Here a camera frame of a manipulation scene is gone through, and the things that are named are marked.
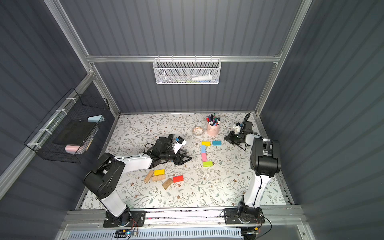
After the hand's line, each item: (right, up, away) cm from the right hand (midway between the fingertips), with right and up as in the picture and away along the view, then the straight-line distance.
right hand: (225, 138), depth 100 cm
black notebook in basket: (-76, +5, -32) cm, 82 cm away
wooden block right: (-36, -25, -16) cm, 47 cm away
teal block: (-5, -4, +2) cm, 7 cm away
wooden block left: (-48, -21, -13) cm, 54 cm away
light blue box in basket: (-75, +12, -19) cm, 78 cm away
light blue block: (-15, -7, -1) cm, 16 cm away
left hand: (-23, -10, -14) cm, 29 cm away
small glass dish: (-18, +4, +9) cm, 21 cm away
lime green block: (-13, -16, -8) cm, 22 cm away
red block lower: (-30, -23, -13) cm, 40 cm away
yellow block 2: (-12, -4, +2) cm, 13 cm away
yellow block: (-42, -20, -11) cm, 48 cm away
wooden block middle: (-43, -22, -13) cm, 51 cm away
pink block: (-15, -12, -4) cm, 19 cm away
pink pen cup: (-8, +5, +5) cm, 10 cm away
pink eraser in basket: (-75, -2, -35) cm, 83 cm away
